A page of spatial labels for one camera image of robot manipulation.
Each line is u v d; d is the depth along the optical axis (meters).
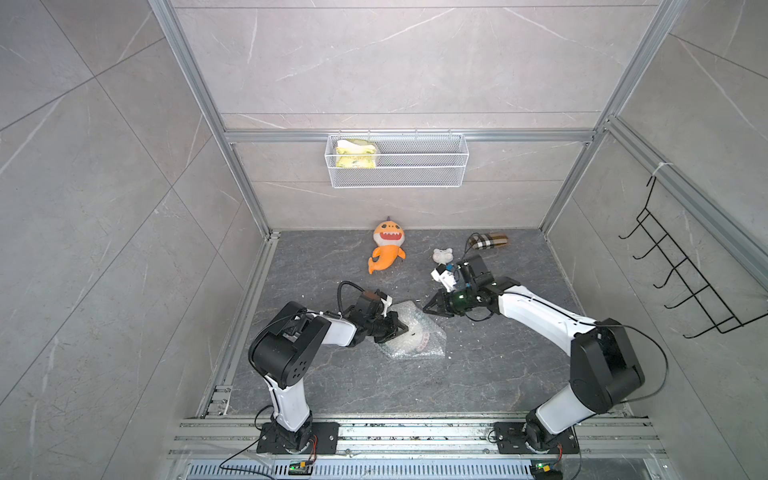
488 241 1.13
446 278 0.80
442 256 1.07
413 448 0.73
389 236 1.08
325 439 0.73
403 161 1.01
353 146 0.87
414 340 0.88
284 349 0.49
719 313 0.59
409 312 0.90
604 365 0.44
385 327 0.83
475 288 0.68
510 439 0.73
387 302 0.90
